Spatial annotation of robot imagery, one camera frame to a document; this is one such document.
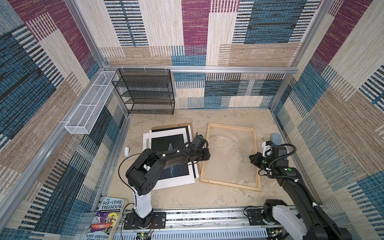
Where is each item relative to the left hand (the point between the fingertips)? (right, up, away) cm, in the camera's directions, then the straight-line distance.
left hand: (211, 153), depth 91 cm
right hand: (+20, -1, -8) cm, 21 cm away
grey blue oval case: (+44, +8, +10) cm, 46 cm away
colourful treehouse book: (-52, -29, -20) cm, 62 cm away
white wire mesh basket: (-63, +20, -20) cm, 69 cm away
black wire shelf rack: (-45, +42, +20) cm, 65 cm away
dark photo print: (-31, +4, +11) cm, 33 cm away
